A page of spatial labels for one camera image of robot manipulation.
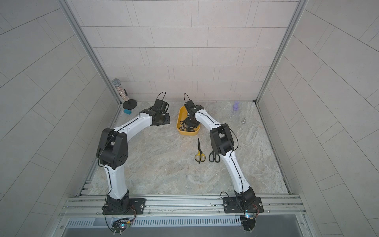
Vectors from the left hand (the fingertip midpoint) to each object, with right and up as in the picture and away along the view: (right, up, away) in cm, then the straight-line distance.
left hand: (169, 117), depth 98 cm
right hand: (+15, -4, +9) cm, 18 cm away
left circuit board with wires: (-16, -47, -33) cm, 60 cm away
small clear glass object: (+52, -3, +5) cm, 52 cm away
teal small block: (-33, +4, +11) cm, 35 cm away
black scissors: (+11, -7, +3) cm, 13 cm away
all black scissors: (+29, -23, -10) cm, 38 cm away
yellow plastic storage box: (+8, +1, +10) cm, 13 cm away
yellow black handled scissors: (+21, -23, -11) cm, 33 cm away
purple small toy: (+48, +8, +12) cm, 50 cm away
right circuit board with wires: (+43, -47, -31) cm, 71 cm away
